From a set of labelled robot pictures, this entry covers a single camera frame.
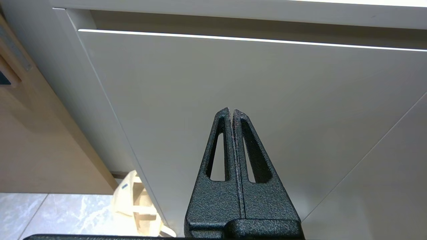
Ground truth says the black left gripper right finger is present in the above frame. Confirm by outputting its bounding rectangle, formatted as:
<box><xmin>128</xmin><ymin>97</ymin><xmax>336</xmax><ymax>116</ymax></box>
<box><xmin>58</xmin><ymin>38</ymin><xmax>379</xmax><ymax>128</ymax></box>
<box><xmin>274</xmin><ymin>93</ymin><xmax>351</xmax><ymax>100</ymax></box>
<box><xmin>233</xmin><ymin>109</ymin><xmax>301</xmax><ymax>221</ymax></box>

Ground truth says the beige wooden cabinet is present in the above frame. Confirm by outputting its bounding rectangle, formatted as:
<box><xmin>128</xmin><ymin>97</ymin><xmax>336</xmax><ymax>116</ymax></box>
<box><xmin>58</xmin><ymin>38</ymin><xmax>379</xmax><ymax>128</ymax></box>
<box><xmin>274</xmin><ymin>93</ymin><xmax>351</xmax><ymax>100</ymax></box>
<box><xmin>0</xmin><ymin>13</ymin><xmax>119</xmax><ymax>195</ymax></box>

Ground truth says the white cabinet door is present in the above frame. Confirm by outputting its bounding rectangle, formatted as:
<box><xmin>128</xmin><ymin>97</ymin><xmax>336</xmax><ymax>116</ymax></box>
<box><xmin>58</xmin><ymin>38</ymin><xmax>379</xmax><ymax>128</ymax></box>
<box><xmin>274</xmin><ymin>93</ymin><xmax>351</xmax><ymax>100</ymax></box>
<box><xmin>78</xmin><ymin>29</ymin><xmax>427</xmax><ymax>234</ymax></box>
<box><xmin>302</xmin><ymin>93</ymin><xmax>427</xmax><ymax>240</ymax></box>

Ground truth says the white sideboard cabinet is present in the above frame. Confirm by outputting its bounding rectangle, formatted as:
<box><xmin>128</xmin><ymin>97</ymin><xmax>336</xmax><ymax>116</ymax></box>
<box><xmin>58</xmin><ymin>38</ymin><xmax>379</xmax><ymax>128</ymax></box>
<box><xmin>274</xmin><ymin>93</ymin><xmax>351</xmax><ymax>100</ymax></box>
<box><xmin>0</xmin><ymin>0</ymin><xmax>427</xmax><ymax>240</ymax></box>

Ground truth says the cream canvas tote bag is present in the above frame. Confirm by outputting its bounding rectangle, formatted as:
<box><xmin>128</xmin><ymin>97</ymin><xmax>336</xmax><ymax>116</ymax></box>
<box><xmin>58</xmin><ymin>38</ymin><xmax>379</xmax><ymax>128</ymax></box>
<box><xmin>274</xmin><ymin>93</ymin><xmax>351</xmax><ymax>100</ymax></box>
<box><xmin>111</xmin><ymin>170</ymin><xmax>176</xmax><ymax>238</ymax></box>

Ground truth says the grey metal door plate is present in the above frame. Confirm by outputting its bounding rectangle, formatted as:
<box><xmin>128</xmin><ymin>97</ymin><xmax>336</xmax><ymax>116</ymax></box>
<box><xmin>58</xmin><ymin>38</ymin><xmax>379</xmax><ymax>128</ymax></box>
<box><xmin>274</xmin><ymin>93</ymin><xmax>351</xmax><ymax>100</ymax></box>
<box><xmin>0</xmin><ymin>25</ymin><xmax>33</xmax><ymax>72</ymax></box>

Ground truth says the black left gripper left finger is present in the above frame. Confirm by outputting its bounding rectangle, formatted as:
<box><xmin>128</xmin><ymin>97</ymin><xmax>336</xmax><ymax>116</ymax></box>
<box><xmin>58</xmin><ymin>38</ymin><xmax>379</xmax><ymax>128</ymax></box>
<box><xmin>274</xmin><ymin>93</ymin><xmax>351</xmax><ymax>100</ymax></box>
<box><xmin>184</xmin><ymin>107</ymin><xmax>245</xmax><ymax>238</ymax></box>

